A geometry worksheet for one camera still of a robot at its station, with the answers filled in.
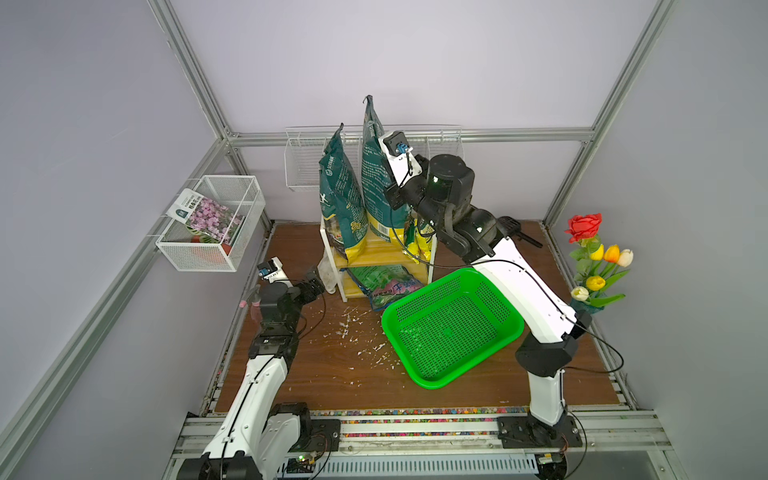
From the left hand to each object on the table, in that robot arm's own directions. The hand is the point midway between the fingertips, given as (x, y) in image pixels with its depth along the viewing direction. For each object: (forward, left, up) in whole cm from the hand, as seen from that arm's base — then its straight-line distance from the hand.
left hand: (304, 273), depth 80 cm
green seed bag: (+2, -22, -11) cm, 25 cm away
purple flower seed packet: (+9, +22, +14) cm, 27 cm away
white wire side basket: (+4, +28, +7) cm, 29 cm away
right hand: (+5, -23, +32) cm, 40 cm away
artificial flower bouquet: (-7, -76, +5) cm, 77 cm away
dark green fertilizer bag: (+3, -22, +15) cm, 27 cm away
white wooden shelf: (+9, -20, -4) cm, 22 cm away
